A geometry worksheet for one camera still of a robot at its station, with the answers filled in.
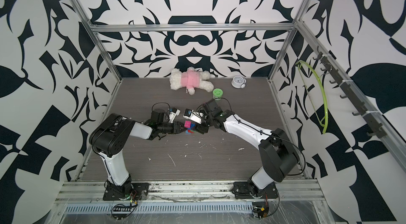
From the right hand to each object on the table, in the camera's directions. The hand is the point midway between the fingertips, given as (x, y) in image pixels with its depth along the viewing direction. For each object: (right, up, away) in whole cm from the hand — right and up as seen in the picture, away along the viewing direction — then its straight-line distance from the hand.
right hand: (194, 118), depth 86 cm
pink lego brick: (-4, -3, +1) cm, 5 cm away
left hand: (-5, -6, +8) cm, 11 cm away
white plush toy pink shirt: (-4, +23, +22) cm, 32 cm away
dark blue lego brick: (-3, -6, +1) cm, 6 cm away
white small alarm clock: (+30, +22, +29) cm, 47 cm away
